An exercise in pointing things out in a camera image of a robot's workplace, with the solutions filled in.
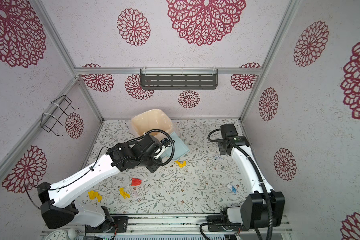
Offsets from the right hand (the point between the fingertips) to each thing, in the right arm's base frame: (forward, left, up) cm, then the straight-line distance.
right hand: (230, 145), depth 81 cm
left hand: (-14, +38, +3) cm, 40 cm away
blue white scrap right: (-17, -3, -19) cm, 26 cm away
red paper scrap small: (-15, +53, -17) cm, 58 cm away
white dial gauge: (-43, +82, -13) cm, 93 cm away
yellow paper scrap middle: (-22, +58, -18) cm, 65 cm away
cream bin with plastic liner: (+17, +45, +3) cm, 48 cm away
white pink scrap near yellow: (-22, +52, -18) cm, 60 cm away
